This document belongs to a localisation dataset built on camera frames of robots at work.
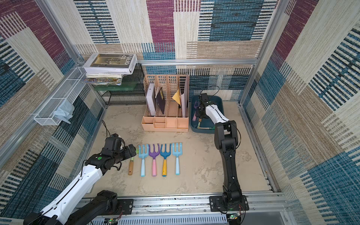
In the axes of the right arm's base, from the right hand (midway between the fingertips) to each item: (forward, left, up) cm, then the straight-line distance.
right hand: (200, 112), depth 107 cm
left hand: (-33, +45, +5) cm, 56 cm away
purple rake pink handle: (-31, +32, -5) cm, 44 cm away
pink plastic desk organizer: (+17, +26, -1) cm, 31 cm away
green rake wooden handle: (-40, +44, -4) cm, 60 cm away
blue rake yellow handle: (-31, +25, -5) cm, 40 cm away
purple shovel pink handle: (+12, +2, -5) cm, 13 cm away
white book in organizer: (0, +34, +15) cm, 37 cm away
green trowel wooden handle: (-4, 0, -4) cm, 6 cm away
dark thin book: (+10, +30, +4) cm, 32 cm away
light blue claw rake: (-31, +39, -5) cm, 50 cm away
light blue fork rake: (-30, +17, -5) cm, 35 cm away
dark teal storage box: (+13, -14, 0) cm, 20 cm away
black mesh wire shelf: (+19, +54, +6) cm, 58 cm away
